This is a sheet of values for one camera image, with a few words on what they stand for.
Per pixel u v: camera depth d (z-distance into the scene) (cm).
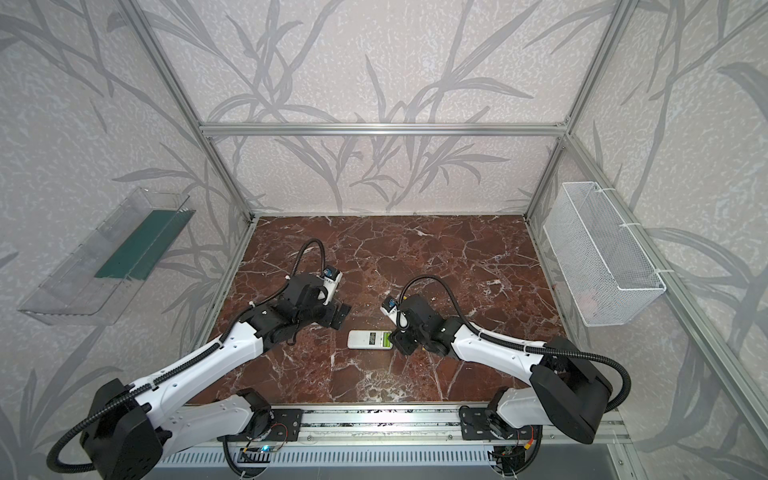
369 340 87
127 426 38
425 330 64
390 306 74
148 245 64
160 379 43
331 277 72
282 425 73
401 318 73
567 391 42
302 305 62
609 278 61
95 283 64
